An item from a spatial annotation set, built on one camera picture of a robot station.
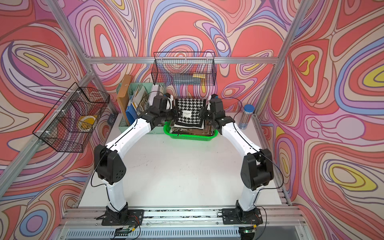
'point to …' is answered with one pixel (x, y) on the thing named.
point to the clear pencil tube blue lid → (248, 110)
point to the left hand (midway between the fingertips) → (183, 111)
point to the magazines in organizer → (141, 100)
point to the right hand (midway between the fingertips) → (200, 114)
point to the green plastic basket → (166, 128)
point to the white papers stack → (156, 90)
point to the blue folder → (131, 114)
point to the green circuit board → (122, 232)
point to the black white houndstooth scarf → (189, 113)
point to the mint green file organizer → (134, 86)
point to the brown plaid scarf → (208, 130)
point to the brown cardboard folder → (123, 98)
